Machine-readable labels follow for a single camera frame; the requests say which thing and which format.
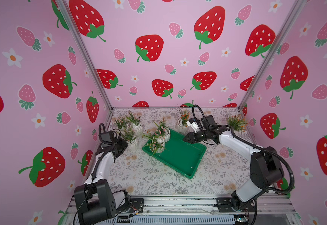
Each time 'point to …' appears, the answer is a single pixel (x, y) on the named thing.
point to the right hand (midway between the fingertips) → (183, 140)
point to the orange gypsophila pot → (182, 125)
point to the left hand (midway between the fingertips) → (127, 142)
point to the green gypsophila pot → (129, 135)
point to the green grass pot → (239, 125)
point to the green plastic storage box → (179, 154)
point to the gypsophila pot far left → (120, 121)
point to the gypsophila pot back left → (135, 120)
